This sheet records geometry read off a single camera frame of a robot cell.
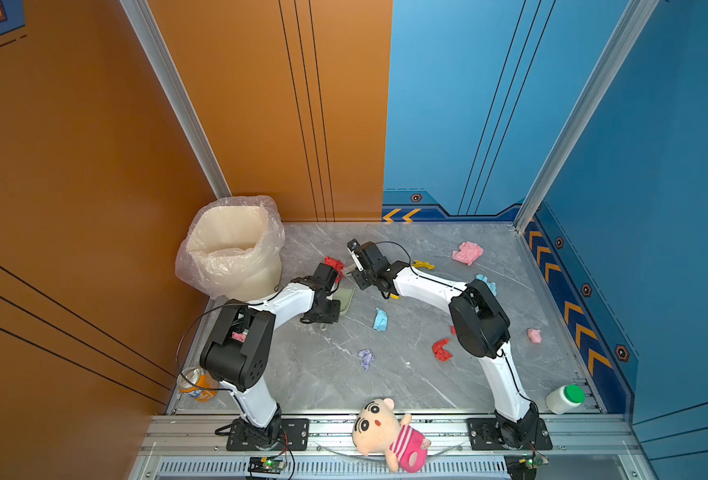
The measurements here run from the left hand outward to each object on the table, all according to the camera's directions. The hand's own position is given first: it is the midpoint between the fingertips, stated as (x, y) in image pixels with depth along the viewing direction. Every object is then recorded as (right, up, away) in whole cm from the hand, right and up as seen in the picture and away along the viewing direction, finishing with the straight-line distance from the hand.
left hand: (331, 314), depth 94 cm
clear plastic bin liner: (-37, +16, -16) cm, 43 cm away
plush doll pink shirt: (+14, -20, -28) cm, 37 cm away
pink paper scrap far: (+48, +20, +14) cm, 54 cm away
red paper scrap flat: (+28, +5, -36) cm, 46 cm away
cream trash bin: (-24, +20, -16) cm, 35 cm away
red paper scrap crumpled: (+33, -9, -9) cm, 35 cm away
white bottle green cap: (+58, -15, -23) cm, 65 cm away
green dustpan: (+4, +5, +5) cm, 8 cm away
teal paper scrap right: (+53, +9, +6) cm, 54 cm away
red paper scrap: (+1, +15, +10) cm, 18 cm away
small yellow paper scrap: (+31, +15, +13) cm, 37 cm away
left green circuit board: (-15, -32, -23) cm, 42 cm away
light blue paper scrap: (+15, -2, -3) cm, 16 cm away
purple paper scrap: (+11, -11, -10) cm, 18 cm away
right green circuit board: (+49, -31, -24) cm, 63 cm away
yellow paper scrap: (+18, +9, -22) cm, 30 cm away
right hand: (+9, +14, +4) cm, 17 cm away
